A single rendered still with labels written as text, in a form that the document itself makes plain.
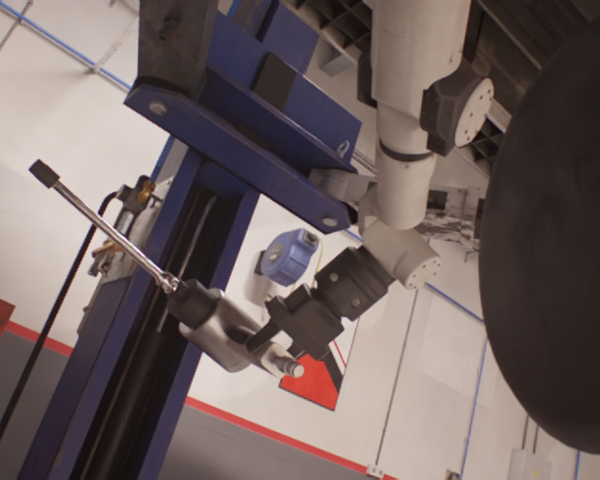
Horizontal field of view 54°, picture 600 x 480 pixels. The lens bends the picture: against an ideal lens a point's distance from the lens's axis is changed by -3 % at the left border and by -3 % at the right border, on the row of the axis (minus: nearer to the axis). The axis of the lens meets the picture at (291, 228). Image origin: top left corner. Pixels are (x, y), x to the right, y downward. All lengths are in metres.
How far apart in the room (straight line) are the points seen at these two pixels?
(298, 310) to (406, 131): 0.31
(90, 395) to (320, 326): 0.66
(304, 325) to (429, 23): 0.46
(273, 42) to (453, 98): 1.17
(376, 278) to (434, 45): 0.37
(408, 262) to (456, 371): 5.45
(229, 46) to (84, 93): 2.85
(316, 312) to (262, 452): 3.90
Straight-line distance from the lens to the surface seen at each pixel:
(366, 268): 0.82
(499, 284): 0.19
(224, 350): 0.95
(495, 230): 0.20
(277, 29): 1.76
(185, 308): 0.92
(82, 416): 1.37
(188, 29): 1.16
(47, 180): 0.87
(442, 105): 0.61
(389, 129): 0.67
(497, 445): 6.81
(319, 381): 4.98
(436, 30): 0.57
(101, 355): 1.37
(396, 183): 0.71
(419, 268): 0.81
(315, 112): 1.71
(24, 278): 3.99
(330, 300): 0.84
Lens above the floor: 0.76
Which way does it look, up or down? 24 degrees up
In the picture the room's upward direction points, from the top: 19 degrees clockwise
